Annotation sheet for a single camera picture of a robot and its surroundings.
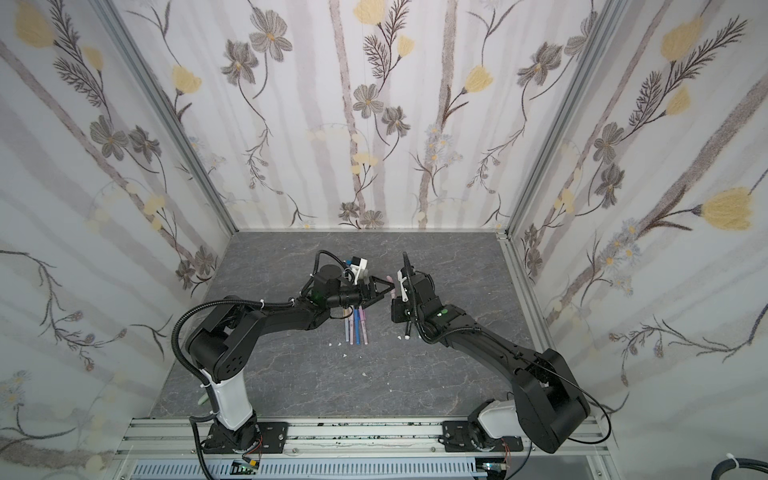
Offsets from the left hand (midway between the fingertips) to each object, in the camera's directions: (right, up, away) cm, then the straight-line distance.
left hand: (385, 285), depth 85 cm
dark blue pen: (-9, -14, +8) cm, 18 cm away
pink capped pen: (+2, 0, -3) cm, 3 cm away
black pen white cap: (+7, -14, +8) cm, 18 cm away
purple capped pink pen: (-8, -10, +11) cm, 17 cm away
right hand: (+1, -3, -1) cm, 3 cm away
